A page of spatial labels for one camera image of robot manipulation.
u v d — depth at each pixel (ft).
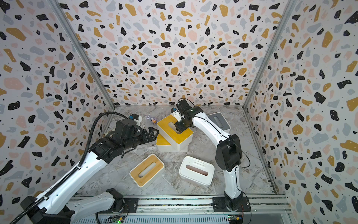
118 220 2.31
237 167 1.80
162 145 2.88
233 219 2.35
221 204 2.42
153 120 3.58
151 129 2.13
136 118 2.12
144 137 2.06
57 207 1.28
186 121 2.17
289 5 2.35
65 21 2.43
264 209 2.43
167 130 2.70
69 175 1.35
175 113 2.62
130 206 2.41
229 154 1.66
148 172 2.74
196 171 2.58
